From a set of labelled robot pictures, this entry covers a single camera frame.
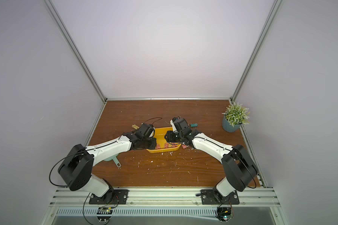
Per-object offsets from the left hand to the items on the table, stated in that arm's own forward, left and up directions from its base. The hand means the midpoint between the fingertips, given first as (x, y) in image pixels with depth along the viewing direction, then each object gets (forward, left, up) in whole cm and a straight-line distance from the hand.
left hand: (158, 143), depth 87 cm
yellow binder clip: (+15, +19, -4) cm, 25 cm away
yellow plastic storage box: (+2, -2, -5) cm, 6 cm away
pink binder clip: (0, -17, -4) cm, 18 cm away
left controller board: (-36, +26, -9) cm, 45 cm away
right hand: (+3, -6, +6) cm, 9 cm away
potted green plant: (+15, -49, +11) cm, 53 cm away
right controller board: (-35, -36, -5) cm, 50 cm away
